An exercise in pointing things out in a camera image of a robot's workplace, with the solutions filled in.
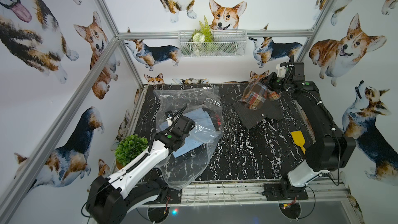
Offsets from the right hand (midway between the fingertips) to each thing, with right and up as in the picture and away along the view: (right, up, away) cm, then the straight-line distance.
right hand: (259, 77), depth 80 cm
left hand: (-40, -26, +2) cm, 47 cm away
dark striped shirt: (+17, -19, +23) cm, 34 cm away
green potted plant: (-63, -34, -8) cm, 72 cm away
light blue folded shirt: (-29, -29, +4) cm, 41 cm away
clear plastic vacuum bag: (-28, -16, +24) cm, 40 cm away
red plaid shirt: (-2, -9, -1) cm, 9 cm away
